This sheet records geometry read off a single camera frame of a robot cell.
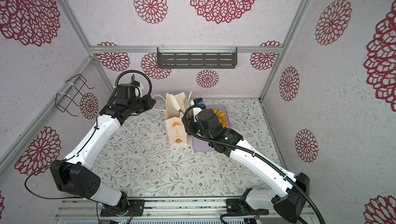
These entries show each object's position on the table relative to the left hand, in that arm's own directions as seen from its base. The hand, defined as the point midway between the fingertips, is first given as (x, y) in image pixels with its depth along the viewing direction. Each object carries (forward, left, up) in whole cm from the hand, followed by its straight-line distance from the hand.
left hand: (156, 103), depth 80 cm
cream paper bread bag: (-8, -9, -13) cm, 18 cm away
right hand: (-12, -16, +5) cm, 21 cm away
